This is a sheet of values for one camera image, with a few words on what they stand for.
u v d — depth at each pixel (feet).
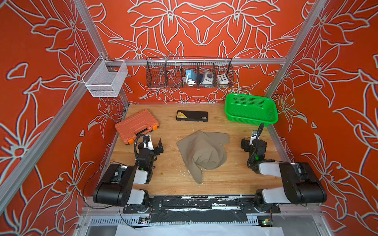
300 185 1.41
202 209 2.39
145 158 2.13
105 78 3.05
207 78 2.97
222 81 3.06
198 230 2.20
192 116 3.54
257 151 2.26
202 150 2.73
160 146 2.68
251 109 3.65
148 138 2.46
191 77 2.74
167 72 3.28
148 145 2.46
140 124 3.32
